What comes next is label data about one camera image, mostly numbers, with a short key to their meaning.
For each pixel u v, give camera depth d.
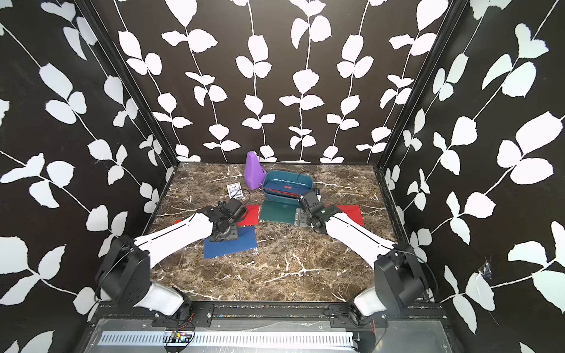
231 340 0.70
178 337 0.70
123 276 0.43
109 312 0.75
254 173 1.02
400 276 0.43
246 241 0.93
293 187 1.10
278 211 1.05
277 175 1.09
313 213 0.66
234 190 1.07
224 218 0.63
